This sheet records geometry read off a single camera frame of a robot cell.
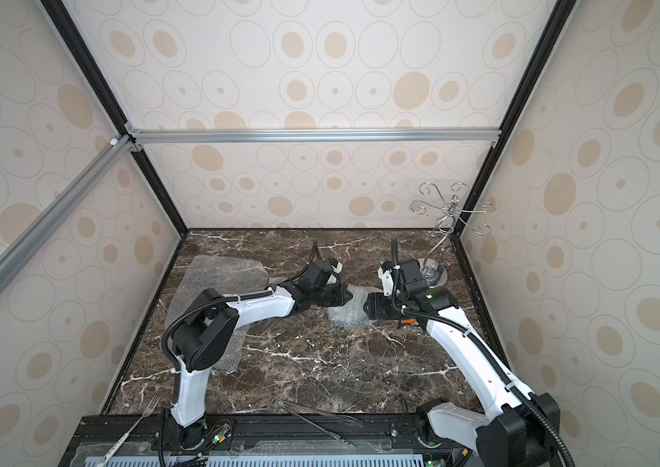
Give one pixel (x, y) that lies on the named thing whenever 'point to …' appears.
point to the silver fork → (151, 405)
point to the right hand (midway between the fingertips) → (384, 305)
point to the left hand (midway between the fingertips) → (362, 296)
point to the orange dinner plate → (405, 321)
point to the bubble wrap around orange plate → (227, 276)
